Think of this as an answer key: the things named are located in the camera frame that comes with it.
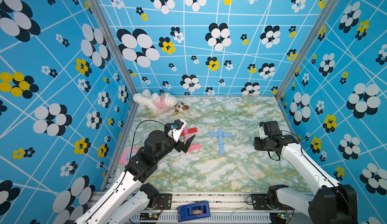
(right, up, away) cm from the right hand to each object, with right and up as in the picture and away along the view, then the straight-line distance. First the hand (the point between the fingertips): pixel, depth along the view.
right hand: (259, 143), depth 85 cm
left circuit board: (-59, -33, -12) cm, 69 cm away
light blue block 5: (-20, -5, +7) cm, 22 cm away
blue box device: (-37, -27, -18) cm, 49 cm away
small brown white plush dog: (-47, +21, +24) cm, 57 cm away
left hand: (-40, +11, -16) cm, 44 cm away
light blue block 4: (-20, -1, +10) cm, 23 cm away
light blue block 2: (-20, +4, +14) cm, 25 cm away
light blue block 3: (-16, +2, +13) cm, 21 cm away
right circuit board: (+3, -32, -14) cm, 35 cm away
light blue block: (-25, +3, +12) cm, 28 cm away
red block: (-39, +5, +15) cm, 42 cm away
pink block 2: (-38, -4, +7) cm, 39 cm away
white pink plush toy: (-67, +24, +18) cm, 74 cm away
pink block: (-43, +6, +15) cm, 46 cm away
